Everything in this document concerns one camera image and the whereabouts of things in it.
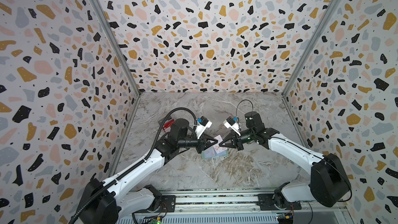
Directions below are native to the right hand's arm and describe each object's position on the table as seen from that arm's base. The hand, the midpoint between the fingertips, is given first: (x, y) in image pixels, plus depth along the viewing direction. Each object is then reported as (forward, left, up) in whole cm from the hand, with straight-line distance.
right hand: (221, 143), depth 72 cm
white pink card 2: (+4, +6, -20) cm, 21 cm away
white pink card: (-2, +2, -2) cm, 3 cm away
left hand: (0, +1, +4) cm, 4 cm away
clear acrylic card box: (+21, +36, -15) cm, 45 cm away
